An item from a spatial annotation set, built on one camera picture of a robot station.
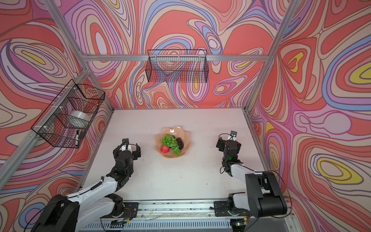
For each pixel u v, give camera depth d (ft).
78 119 2.30
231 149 2.20
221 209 2.40
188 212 2.41
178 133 3.32
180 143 3.02
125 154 2.21
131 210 2.37
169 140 2.91
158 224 2.51
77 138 2.36
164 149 2.93
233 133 2.53
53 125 2.21
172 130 3.32
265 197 1.39
